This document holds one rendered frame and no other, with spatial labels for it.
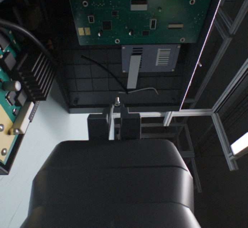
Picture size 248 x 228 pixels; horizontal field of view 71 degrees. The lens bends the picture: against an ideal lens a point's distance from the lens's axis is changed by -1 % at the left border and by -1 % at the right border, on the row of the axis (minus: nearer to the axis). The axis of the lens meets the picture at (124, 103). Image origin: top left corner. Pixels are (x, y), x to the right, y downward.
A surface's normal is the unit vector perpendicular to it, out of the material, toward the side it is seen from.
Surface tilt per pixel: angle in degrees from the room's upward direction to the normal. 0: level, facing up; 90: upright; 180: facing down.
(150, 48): 90
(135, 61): 90
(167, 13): 90
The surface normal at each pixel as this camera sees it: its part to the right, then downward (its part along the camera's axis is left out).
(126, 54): 0.02, 0.77
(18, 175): 1.00, -0.02
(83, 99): 0.01, 0.44
